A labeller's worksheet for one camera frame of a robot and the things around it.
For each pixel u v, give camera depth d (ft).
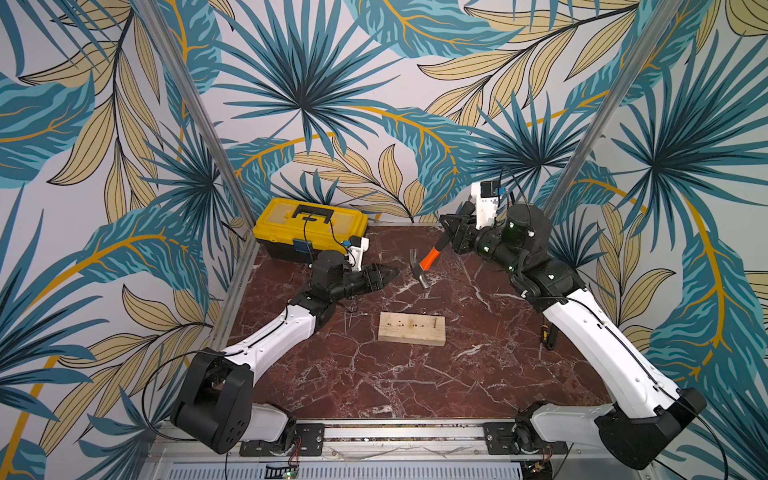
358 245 2.39
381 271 2.32
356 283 2.30
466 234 1.84
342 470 2.30
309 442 2.41
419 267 2.40
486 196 1.79
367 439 2.45
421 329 2.91
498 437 2.40
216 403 1.34
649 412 1.24
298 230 3.17
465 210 1.96
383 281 2.31
